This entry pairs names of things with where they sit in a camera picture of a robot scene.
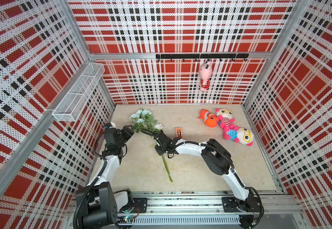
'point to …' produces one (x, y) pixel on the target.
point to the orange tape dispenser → (179, 132)
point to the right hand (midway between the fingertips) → (161, 146)
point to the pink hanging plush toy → (205, 71)
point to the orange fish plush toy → (211, 119)
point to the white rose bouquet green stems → (142, 120)
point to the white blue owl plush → (244, 135)
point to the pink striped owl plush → (225, 116)
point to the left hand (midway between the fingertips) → (132, 128)
